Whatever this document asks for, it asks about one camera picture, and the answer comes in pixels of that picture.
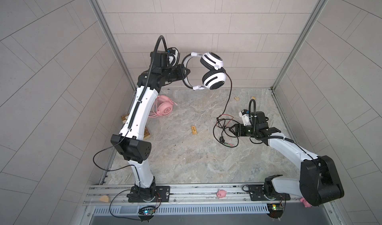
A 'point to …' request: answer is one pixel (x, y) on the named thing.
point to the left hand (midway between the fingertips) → (193, 67)
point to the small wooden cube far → (253, 97)
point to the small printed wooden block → (194, 130)
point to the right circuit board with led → (275, 210)
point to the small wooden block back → (237, 98)
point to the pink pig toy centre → (221, 193)
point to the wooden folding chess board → (146, 134)
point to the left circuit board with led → (146, 213)
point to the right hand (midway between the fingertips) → (233, 128)
